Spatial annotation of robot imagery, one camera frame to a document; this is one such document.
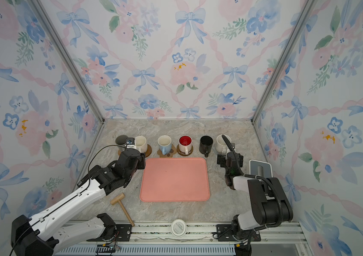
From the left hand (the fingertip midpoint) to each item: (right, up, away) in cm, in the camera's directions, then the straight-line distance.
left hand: (141, 153), depth 78 cm
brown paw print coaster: (+14, -1, +25) cm, 29 cm away
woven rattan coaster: (-20, -2, +24) cm, 31 cm away
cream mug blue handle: (+9, +4, +18) cm, 21 cm away
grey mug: (-16, +6, +15) cm, 22 cm away
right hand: (+49, -2, +16) cm, 51 cm away
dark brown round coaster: (+20, -3, +22) cm, 30 cm away
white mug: (+44, +2, +18) cm, 47 cm away
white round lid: (+19, -32, -8) cm, 38 cm away
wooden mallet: (-13, -24, +4) cm, 28 cm away
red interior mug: (+22, +4, +24) cm, 33 cm away
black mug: (+34, +3, +21) cm, 40 cm away
